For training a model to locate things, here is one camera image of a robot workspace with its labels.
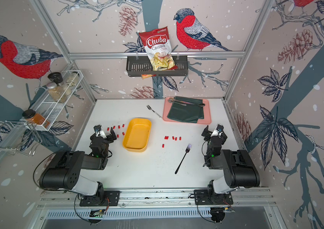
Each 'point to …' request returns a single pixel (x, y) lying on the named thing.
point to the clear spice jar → (72, 83)
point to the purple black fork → (187, 150)
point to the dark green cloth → (188, 113)
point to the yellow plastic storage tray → (137, 135)
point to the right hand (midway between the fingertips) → (214, 126)
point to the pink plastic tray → (207, 119)
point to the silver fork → (150, 108)
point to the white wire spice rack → (45, 112)
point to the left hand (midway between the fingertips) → (107, 126)
